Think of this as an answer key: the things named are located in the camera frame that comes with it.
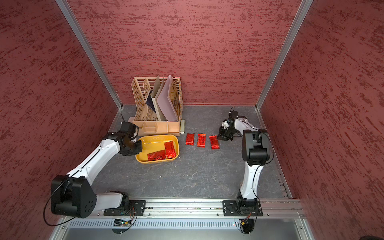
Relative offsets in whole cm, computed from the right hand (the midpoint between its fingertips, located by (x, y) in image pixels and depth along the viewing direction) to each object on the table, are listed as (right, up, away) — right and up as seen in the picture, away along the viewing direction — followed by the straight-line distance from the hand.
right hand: (218, 139), depth 98 cm
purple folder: (-35, +18, -1) cm, 39 cm away
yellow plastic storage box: (-43, -2, -8) cm, 43 cm away
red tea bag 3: (-19, 0, +2) cm, 19 cm away
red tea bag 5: (-38, -8, -12) cm, 41 cm away
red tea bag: (-2, -3, -1) cm, 4 cm away
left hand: (-48, -7, -14) cm, 51 cm away
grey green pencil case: (-25, +8, +5) cm, 26 cm away
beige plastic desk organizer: (-49, +11, +4) cm, 50 cm away
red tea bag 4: (-30, -7, -11) cm, 33 cm away
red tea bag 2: (-11, -1, +2) cm, 11 cm away
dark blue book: (-48, +25, +5) cm, 54 cm away
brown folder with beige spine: (-39, +32, -7) cm, 51 cm away
